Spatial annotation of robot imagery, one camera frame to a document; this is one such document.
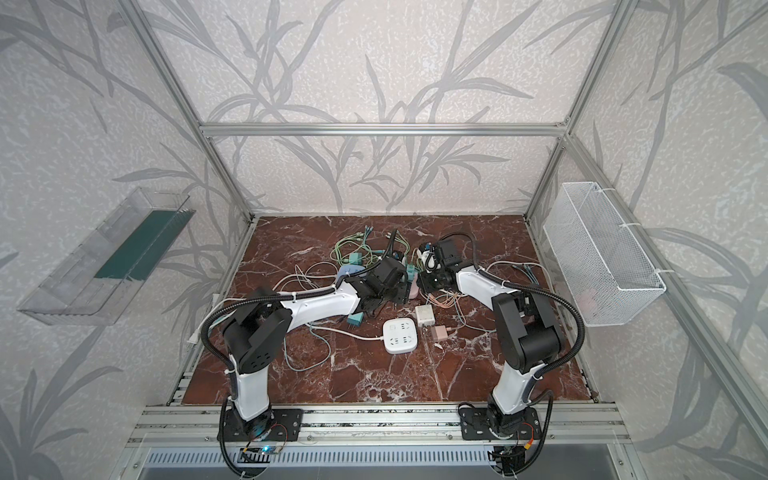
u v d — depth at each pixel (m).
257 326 0.53
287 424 0.73
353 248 1.11
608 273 0.61
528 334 0.48
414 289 0.94
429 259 0.86
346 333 0.89
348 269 1.02
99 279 0.64
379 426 0.75
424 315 0.91
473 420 0.74
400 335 0.87
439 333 0.87
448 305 0.96
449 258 0.76
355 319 0.90
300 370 0.83
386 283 0.71
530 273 1.03
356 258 1.05
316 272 1.05
